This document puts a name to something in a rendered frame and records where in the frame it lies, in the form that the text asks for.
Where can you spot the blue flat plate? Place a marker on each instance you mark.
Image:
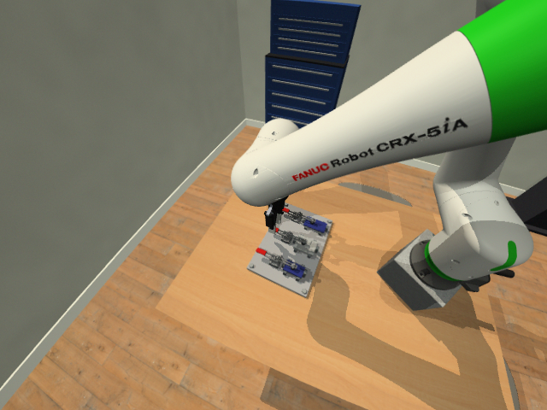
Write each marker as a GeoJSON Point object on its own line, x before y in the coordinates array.
{"type": "Point", "coordinates": [318, 226]}

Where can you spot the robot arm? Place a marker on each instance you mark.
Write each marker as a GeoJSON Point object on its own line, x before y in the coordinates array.
{"type": "Point", "coordinates": [484, 83]}

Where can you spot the blue rectangular plate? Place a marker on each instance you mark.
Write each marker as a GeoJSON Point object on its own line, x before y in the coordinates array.
{"type": "Point", "coordinates": [297, 272]}

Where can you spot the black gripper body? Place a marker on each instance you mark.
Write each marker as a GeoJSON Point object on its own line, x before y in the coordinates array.
{"type": "Point", "coordinates": [276, 203]}

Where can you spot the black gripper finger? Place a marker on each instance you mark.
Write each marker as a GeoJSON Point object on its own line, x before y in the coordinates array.
{"type": "Point", "coordinates": [270, 217]}
{"type": "Point", "coordinates": [278, 219]}

